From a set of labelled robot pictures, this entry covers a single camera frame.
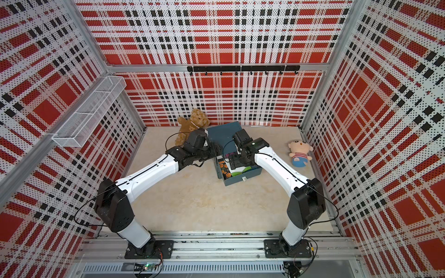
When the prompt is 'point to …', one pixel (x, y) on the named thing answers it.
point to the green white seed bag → (238, 171)
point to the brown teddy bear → (199, 119)
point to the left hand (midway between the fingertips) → (222, 150)
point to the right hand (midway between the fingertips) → (243, 161)
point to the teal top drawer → (237, 178)
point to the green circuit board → (143, 267)
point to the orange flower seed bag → (225, 168)
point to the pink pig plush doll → (299, 150)
